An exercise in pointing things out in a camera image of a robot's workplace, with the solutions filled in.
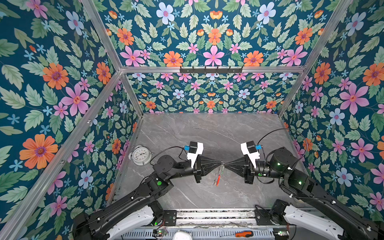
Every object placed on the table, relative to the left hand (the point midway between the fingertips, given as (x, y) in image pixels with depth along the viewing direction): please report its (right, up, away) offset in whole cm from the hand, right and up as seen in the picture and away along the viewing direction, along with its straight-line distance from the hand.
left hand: (221, 164), depth 51 cm
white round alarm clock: (-45, -5, +42) cm, 62 cm away
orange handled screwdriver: (+14, -37, +18) cm, 43 cm away
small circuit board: (-26, -37, +19) cm, 49 cm away
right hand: (+3, -1, +4) cm, 5 cm away
